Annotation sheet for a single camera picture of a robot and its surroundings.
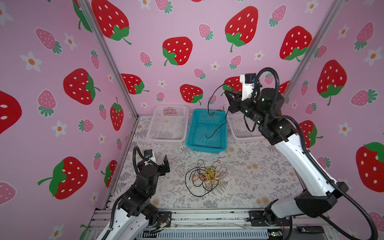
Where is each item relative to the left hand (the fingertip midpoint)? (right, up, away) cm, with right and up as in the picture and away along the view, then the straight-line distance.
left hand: (157, 157), depth 73 cm
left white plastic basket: (-4, +18, +42) cm, 45 cm away
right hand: (+31, +30, -14) cm, 45 cm away
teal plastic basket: (+28, +12, +41) cm, 51 cm away
